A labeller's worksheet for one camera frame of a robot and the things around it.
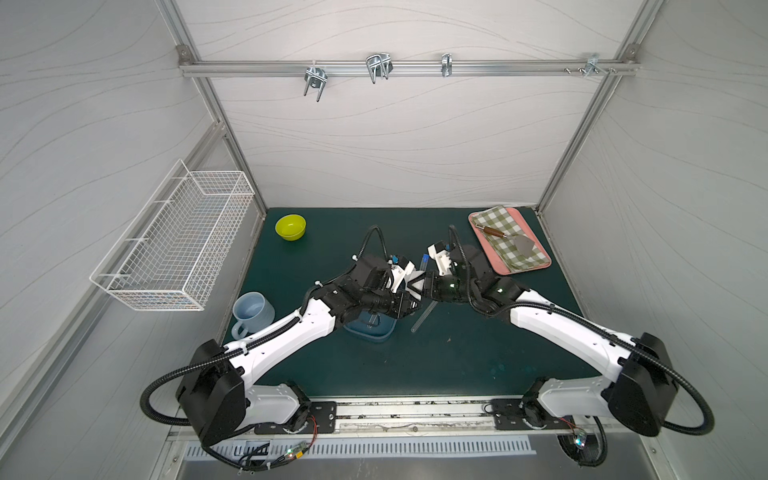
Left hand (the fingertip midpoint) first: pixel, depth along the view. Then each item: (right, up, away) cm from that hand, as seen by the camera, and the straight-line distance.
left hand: (420, 307), depth 73 cm
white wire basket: (-59, +13, -5) cm, 60 cm away
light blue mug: (-50, -6, +18) cm, 54 cm away
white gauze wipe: (0, +6, 0) cm, 6 cm away
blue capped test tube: (-11, -1, -8) cm, 14 cm away
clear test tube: (+1, +11, +2) cm, 11 cm away
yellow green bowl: (-45, +21, +38) cm, 63 cm away
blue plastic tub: (-13, -10, +15) cm, 22 cm away
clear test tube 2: (+5, -5, +20) cm, 21 cm away
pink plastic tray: (+30, +13, +35) cm, 48 cm away
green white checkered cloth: (+36, +24, +44) cm, 62 cm away
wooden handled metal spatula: (+41, +15, +35) cm, 56 cm away
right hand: (-2, +6, +3) cm, 7 cm away
